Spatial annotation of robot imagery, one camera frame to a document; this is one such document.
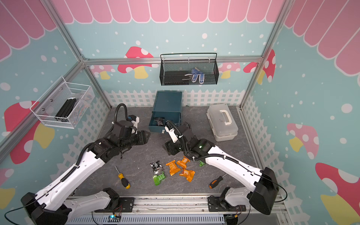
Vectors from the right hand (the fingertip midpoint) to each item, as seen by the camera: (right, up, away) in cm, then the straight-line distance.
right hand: (167, 143), depth 73 cm
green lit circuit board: (-28, -39, -1) cm, 48 cm away
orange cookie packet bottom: (+12, -20, +10) cm, 25 cm away
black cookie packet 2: (-7, -18, +13) cm, 23 cm away
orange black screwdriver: (+26, -24, +6) cm, 36 cm away
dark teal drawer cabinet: (-2, +22, +19) cm, 29 cm away
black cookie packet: (-7, +12, +17) cm, 22 cm away
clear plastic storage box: (+35, +10, +21) cm, 42 cm away
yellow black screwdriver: (-26, -24, +8) cm, 36 cm away
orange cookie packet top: (+8, -15, +14) cm, 22 cm away
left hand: (-11, +3, +1) cm, 12 cm away
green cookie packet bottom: (-7, -23, +9) cm, 26 cm away
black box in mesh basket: (+4, +38, +14) cm, 41 cm away
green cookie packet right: (+20, -15, +14) cm, 28 cm away
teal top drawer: (+2, +15, +26) cm, 30 cm away
